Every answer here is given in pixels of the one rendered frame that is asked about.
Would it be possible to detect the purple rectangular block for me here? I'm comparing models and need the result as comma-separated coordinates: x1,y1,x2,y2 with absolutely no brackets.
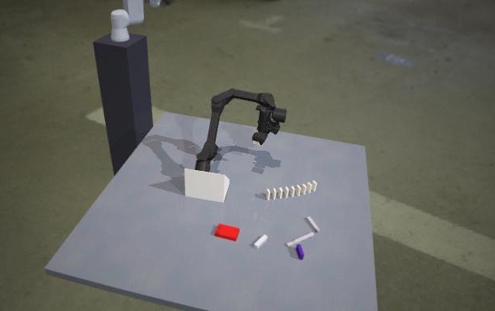
296,244,304,260

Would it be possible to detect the red rectangular block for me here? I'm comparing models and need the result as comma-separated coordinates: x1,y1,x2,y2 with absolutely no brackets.
215,224,239,241

